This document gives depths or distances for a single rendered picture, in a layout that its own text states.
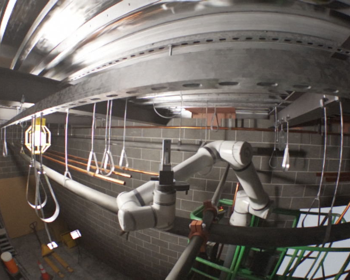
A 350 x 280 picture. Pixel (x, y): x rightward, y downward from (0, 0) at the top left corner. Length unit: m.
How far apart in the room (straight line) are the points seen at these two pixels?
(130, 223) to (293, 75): 0.56
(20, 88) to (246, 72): 1.29
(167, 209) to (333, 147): 2.67
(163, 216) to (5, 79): 1.28
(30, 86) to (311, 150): 3.27
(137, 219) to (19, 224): 7.13
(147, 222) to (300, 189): 2.41
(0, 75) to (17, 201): 6.17
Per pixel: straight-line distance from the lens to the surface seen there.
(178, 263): 0.44
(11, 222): 7.43
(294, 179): 2.59
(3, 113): 3.10
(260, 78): 0.19
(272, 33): 0.64
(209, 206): 0.72
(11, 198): 7.08
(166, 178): 0.52
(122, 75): 0.26
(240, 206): 1.31
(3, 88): 1.28
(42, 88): 1.34
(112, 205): 0.89
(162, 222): 0.60
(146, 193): 0.69
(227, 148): 0.79
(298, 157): 2.56
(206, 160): 0.81
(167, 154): 0.52
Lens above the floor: 4.09
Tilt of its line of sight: 1 degrees down
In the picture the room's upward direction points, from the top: 2 degrees clockwise
